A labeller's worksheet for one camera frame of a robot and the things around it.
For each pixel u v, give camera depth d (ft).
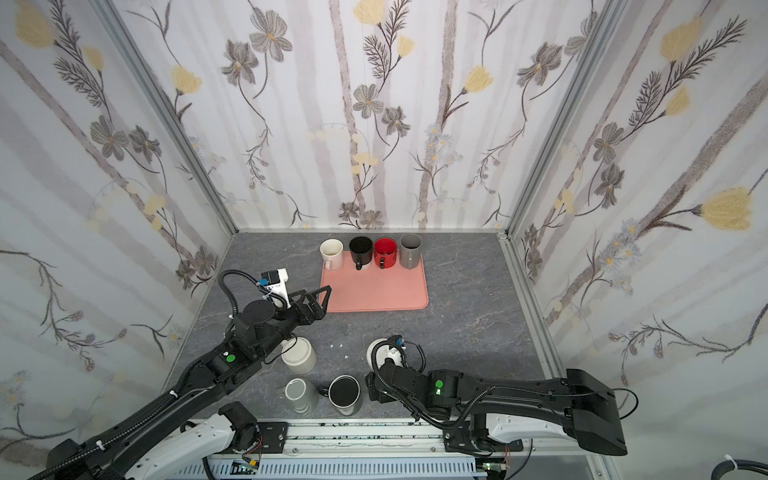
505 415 1.64
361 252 3.28
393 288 3.42
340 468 2.30
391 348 2.26
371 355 1.88
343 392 2.41
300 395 2.36
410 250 3.32
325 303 2.25
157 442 1.53
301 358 2.62
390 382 1.78
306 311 2.13
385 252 3.54
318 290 2.21
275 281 2.09
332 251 3.43
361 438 2.48
